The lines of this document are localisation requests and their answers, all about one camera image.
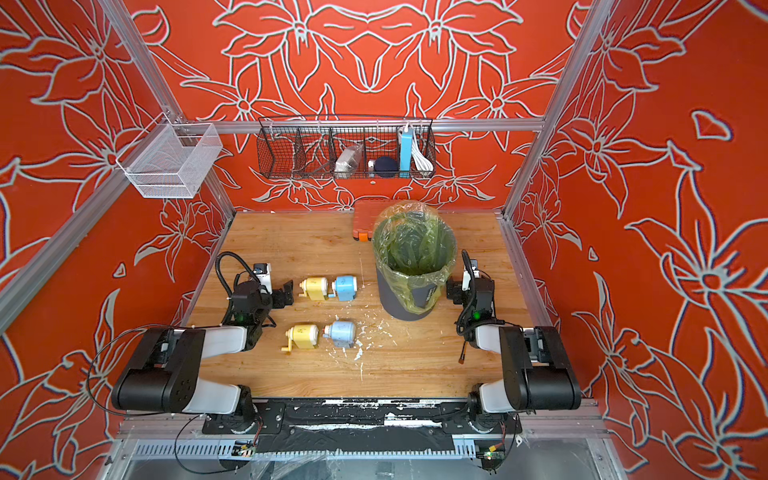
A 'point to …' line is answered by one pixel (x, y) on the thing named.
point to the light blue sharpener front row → (343, 333)
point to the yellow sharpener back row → (317, 288)
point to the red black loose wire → (462, 357)
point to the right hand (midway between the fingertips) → (462, 274)
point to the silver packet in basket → (347, 160)
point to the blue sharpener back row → (344, 288)
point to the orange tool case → (366, 210)
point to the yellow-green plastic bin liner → (415, 251)
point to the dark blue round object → (386, 166)
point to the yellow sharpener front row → (305, 336)
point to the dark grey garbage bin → (389, 306)
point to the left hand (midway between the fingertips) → (277, 280)
